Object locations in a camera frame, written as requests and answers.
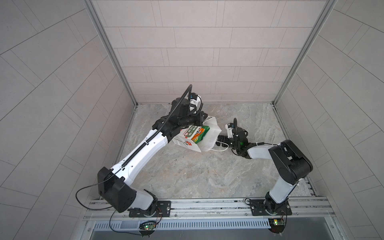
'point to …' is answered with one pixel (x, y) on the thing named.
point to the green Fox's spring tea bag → (190, 132)
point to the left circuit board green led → (148, 225)
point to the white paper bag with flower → (183, 136)
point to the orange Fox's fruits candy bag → (200, 133)
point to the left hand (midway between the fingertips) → (211, 114)
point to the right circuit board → (277, 225)
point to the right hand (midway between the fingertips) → (218, 139)
